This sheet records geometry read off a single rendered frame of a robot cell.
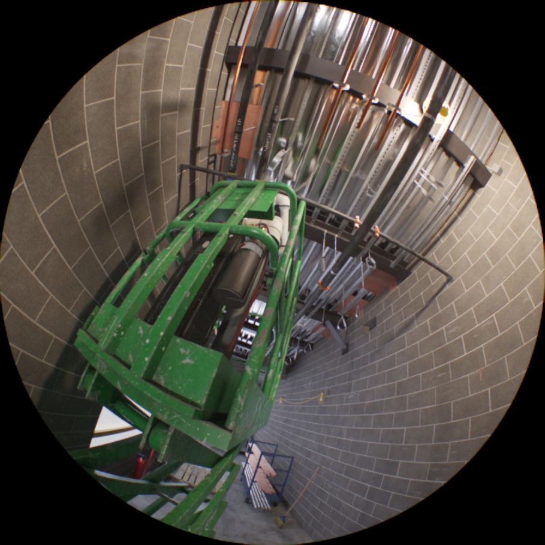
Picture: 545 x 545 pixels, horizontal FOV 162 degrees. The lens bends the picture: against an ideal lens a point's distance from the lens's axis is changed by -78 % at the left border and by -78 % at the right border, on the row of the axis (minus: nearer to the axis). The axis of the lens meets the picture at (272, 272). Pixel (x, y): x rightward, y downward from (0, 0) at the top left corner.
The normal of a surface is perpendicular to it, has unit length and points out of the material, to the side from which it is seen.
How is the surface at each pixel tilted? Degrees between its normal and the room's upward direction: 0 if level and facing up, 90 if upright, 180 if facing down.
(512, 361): 90
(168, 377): 90
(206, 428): 90
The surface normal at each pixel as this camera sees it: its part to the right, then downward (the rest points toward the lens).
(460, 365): -0.94, -0.34
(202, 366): -0.04, -0.67
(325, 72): -0.26, 0.72
